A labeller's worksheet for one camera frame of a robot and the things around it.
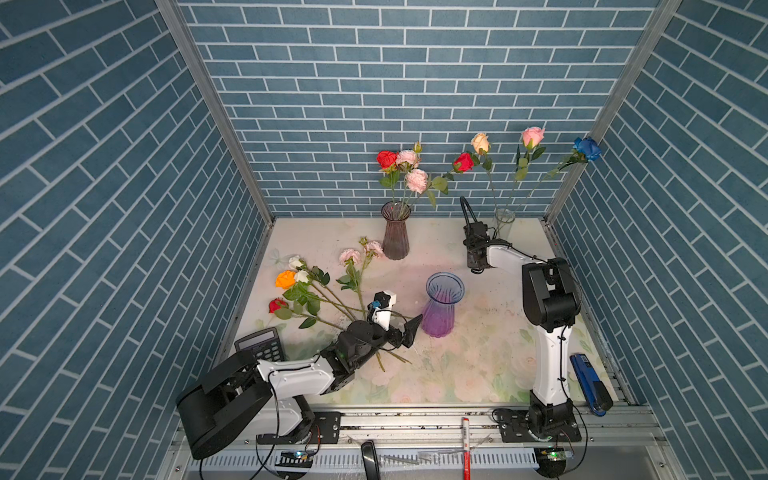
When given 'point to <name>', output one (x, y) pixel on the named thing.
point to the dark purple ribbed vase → (395, 241)
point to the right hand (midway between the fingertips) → (485, 259)
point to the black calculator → (266, 345)
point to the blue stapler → (597, 392)
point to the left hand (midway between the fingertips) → (415, 313)
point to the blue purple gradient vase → (443, 290)
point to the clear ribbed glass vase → (504, 218)
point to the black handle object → (370, 460)
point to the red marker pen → (466, 449)
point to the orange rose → (285, 279)
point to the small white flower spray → (310, 288)
